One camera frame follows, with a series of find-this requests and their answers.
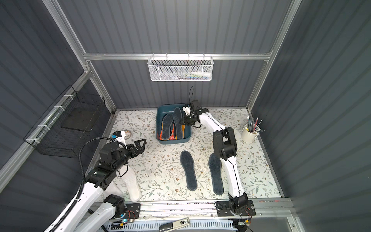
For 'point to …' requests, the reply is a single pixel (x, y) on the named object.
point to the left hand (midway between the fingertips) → (140, 143)
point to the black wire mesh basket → (61, 131)
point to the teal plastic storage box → (163, 109)
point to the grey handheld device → (168, 226)
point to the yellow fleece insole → (183, 129)
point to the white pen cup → (247, 136)
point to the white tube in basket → (203, 73)
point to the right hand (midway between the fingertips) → (181, 122)
